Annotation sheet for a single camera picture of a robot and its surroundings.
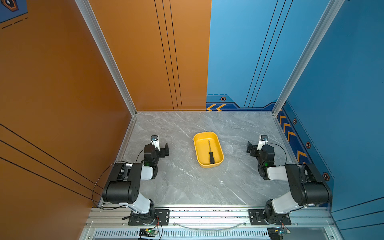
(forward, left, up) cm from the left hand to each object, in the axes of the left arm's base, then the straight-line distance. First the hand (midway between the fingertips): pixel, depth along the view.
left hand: (159, 142), depth 94 cm
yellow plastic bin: (+5, -30, -7) cm, 31 cm away
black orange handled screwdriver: (-9, -33, -4) cm, 35 cm away
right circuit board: (-46, -62, -7) cm, 78 cm away
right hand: (0, -61, +1) cm, 61 cm away
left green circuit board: (-46, -1, -8) cm, 47 cm away
